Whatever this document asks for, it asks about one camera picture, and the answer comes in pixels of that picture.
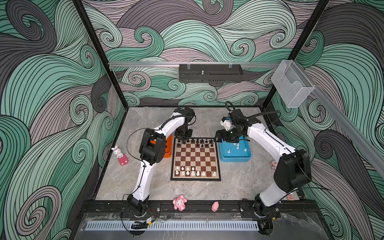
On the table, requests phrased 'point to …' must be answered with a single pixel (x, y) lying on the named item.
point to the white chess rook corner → (214, 174)
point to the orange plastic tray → (168, 148)
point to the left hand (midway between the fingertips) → (186, 139)
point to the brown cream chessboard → (197, 160)
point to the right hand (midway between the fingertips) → (220, 139)
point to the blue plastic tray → (235, 152)
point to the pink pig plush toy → (179, 202)
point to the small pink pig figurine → (215, 206)
